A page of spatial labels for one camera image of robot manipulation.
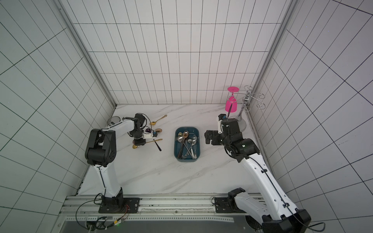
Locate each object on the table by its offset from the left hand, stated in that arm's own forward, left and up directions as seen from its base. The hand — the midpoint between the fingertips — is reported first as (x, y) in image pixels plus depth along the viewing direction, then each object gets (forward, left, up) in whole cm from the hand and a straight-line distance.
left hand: (139, 143), depth 96 cm
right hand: (-6, -44, +23) cm, 50 cm away
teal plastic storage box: (+7, -37, +5) cm, 38 cm away
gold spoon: (-2, +2, 0) cm, 3 cm away
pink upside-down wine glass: (+23, -63, +19) cm, 70 cm away
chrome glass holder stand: (+16, -68, +27) cm, 75 cm away
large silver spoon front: (+4, -28, +2) cm, 28 cm away
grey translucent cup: (+12, +18, +9) cm, 24 cm away
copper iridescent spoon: (+11, -12, 0) cm, 16 cm away
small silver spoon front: (-7, -36, 0) cm, 37 cm away
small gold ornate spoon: (+17, -7, 0) cm, 18 cm away
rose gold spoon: (+5, -32, +3) cm, 32 cm away
